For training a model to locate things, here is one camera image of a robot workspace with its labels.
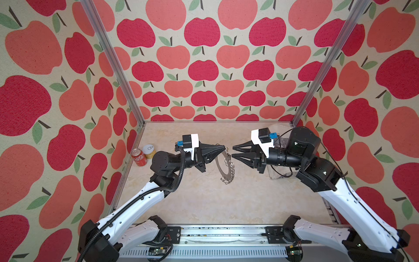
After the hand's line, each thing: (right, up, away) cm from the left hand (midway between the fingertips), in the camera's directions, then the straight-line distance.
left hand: (225, 151), depth 52 cm
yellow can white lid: (-43, -4, +47) cm, 64 cm away
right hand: (+5, +1, +1) cm, 5 cm away
